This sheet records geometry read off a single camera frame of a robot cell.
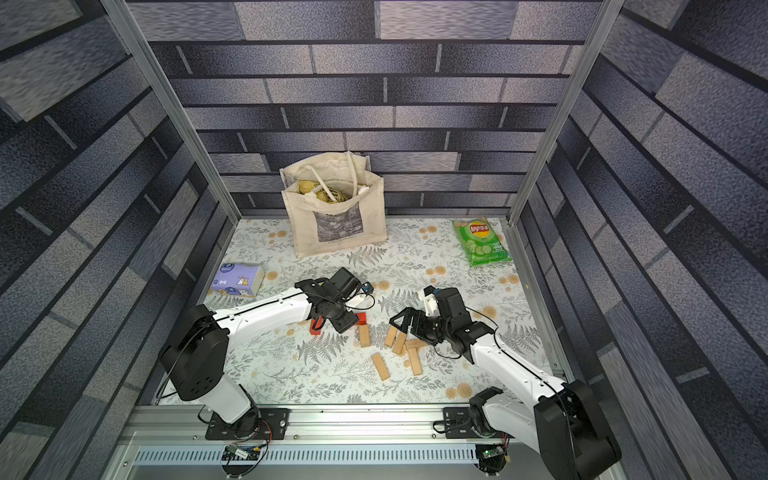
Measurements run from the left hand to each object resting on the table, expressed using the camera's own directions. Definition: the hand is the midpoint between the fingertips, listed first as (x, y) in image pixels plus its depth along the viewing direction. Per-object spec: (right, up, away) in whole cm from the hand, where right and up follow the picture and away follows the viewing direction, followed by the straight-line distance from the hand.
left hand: (349, 311), depth 88 cm
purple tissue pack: (-37, +9, +7) cm, 39 cm away
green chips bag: (+45, +21, +18) cm, 53 cm away
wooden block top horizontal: (+20, -9, -2) cm, 22 cm away
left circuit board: (-27, -31, -17) cm, 44 cm away
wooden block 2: (+13, -7, 0) cm, 15 cm away
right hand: (+15, -2, -5) cm, 16 cm away
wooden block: (+5, -7, 0) cm, 9 cm away
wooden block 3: (+15, -9, -1) cm, 17 cm away
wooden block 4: (+19, -13, -4) cm, 24 cm away
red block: (+4, -3, +4) cm, 6 cm away
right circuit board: (+38, -32, -15) cm, 52 cm away
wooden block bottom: (+9, -15, -4) cm, 18 cm away
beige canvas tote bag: (-5, +34, +4) cm, 35 cm away
